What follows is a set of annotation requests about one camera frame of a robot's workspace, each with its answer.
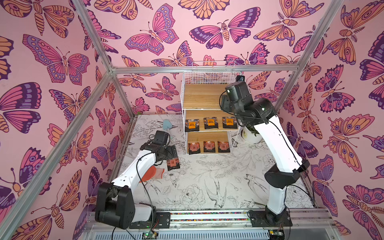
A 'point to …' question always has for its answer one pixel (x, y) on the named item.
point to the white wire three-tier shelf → (209, 130)
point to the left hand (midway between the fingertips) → (169, 152)
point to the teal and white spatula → (167, 125)
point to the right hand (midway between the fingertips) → (225, 102)
